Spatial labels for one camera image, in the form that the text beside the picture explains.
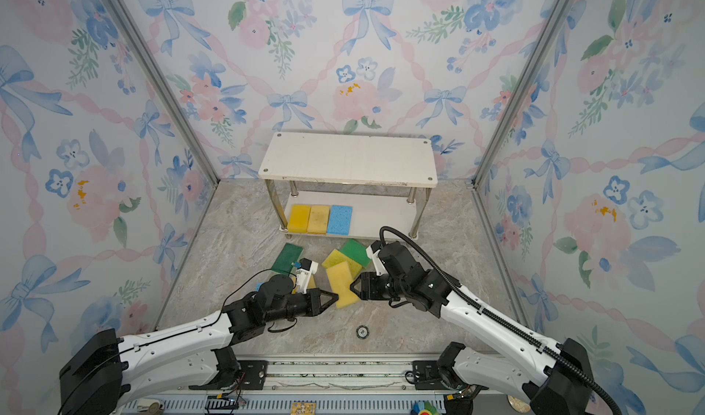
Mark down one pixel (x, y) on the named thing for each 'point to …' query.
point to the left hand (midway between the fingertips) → (340, 297)
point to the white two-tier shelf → (386, 179)
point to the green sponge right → (355, 251)
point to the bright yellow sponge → (298, 218)
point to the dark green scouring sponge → (289, 254)
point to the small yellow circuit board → (303, 409)
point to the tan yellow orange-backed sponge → (318, 219)
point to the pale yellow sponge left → (311, 284)
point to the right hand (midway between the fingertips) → (354, 286)
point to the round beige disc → (518, 405)
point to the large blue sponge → (339, 220)
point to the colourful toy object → (425, 408)
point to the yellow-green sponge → (337, 257)
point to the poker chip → (363, 331)
